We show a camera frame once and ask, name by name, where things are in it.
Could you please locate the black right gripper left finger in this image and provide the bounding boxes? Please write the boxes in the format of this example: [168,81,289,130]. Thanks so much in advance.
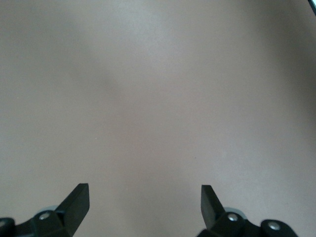
[0,183,90,237]

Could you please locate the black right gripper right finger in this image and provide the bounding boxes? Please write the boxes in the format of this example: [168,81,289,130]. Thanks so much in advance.
[197,184,297,237]

